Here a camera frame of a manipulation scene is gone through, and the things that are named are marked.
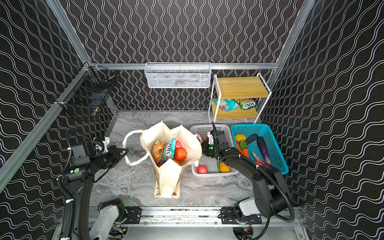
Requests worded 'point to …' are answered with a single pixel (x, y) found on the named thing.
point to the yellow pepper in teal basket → (240, 137)
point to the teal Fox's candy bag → (169, 148)
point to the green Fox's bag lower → (246, 103)
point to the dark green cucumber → (251, 138)
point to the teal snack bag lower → (226, 105)
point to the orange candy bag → (157, 150)
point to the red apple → (202, 169)
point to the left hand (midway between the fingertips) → (130, 150)
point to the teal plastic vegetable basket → (257, 142)
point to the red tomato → (180, 154)
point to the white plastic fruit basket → (211, 163)
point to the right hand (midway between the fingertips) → (198, 147)
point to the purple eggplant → (264, 150)
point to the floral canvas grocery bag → (167, 173)
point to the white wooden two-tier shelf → (238, 97)
